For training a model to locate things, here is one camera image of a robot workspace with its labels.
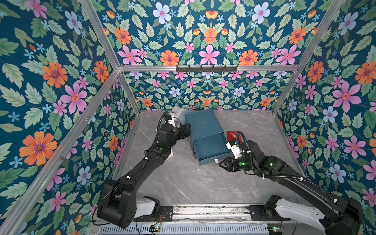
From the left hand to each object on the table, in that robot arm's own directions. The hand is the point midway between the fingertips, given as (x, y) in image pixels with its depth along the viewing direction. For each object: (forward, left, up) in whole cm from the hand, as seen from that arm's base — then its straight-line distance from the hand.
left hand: (185, 125), depth 82 cm
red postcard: (+6, -32, -23) cm, 40 cm away
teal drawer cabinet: (-7, -13, -8) cm, 17 cm away
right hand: (-22, -19, -4) cm, 29 cm away
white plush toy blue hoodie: (+8, 0, -2) cm, 9 cm away
